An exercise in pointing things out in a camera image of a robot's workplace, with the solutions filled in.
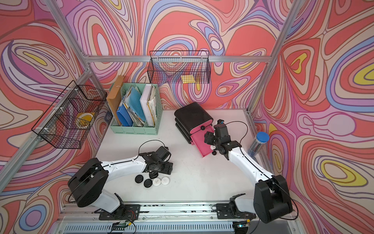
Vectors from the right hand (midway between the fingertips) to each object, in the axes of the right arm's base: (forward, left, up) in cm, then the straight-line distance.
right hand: (210, 139), depth 87 cm
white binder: (+21, +41, -1) cm, 46 cm away
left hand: (-13, +26, -12) cm, 31 cm away
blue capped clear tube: (-4, -28, +5) cm, 28 cm away
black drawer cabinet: (+22, +11, -5) cm, 25 cm away
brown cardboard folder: (+16, +55, +20) cm, 61 cm away
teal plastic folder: (+24, +47, +10) cm, 54 cm away
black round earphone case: (-18, +43, -12) cm, 48 cm away
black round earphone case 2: (-21, +37, -11) cm, 44 cm away
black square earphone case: (-16, +35, -11) cm, 40 cm away
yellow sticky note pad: (+32, +13, +21) cm, 41 cm away
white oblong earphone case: (-1, -2, -8) cm, 8 cm away
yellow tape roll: (0, +64, +22) cm, 68 cm away
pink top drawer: (+8, +5, +3) cm, 10 cm away
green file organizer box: (+18, +49, -8) cm, 53 cm away
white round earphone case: (-20, +32, -11) cm, 40 cm away
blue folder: (+16, +55, +5) cm, 57 cm away
